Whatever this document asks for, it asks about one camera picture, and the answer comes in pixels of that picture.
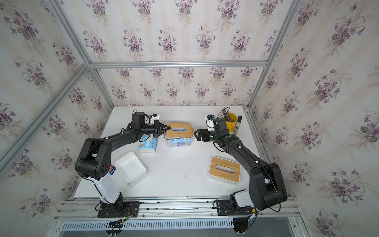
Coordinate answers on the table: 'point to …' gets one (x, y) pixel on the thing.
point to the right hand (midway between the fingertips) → (202, 133)
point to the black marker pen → (237, 124)
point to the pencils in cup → (226, 114)
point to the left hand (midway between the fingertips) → (170, 129)
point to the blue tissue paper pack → (181, 141)
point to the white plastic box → (130, 169)
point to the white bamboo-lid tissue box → (224, 171)
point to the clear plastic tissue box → (168, 141)
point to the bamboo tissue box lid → (179, 130)
